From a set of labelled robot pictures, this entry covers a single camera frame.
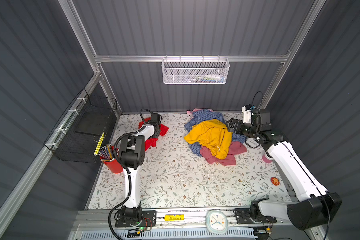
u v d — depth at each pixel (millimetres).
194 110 1236
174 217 724
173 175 885
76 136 723
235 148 953
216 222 702
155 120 870
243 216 737
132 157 589
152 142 987
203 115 1073
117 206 644
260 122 558
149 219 722
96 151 667
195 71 1233
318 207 378
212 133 934
